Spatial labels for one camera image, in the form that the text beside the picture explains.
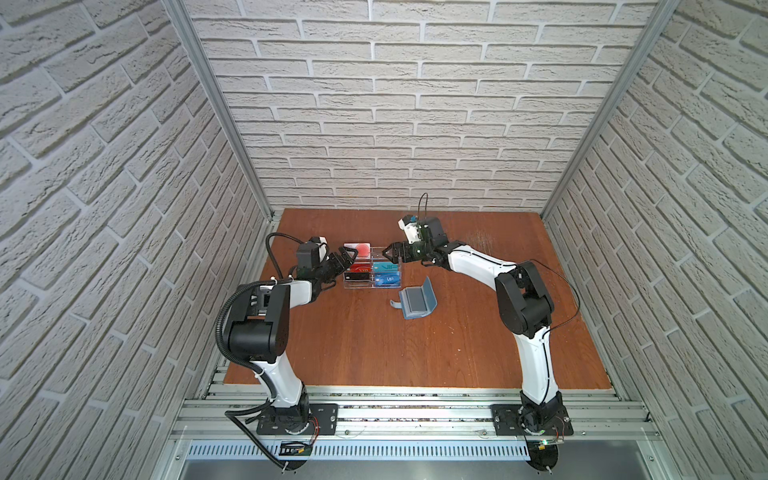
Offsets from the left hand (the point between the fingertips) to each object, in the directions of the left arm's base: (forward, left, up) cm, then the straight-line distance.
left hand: (351, 253), depth 96 cm
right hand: (+1, -14, +1) cm, 14 cm away
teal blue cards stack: (-5, -11, -5) cm, 14 cm away
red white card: (+1, -4, +1) cm, 4 cm away
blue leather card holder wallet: (-15, -21, -7) cm, 27 cm away
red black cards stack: (-4, -2, -5) cm, 7 cm away
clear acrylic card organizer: (0, -8, -2) cm, 8 cm away
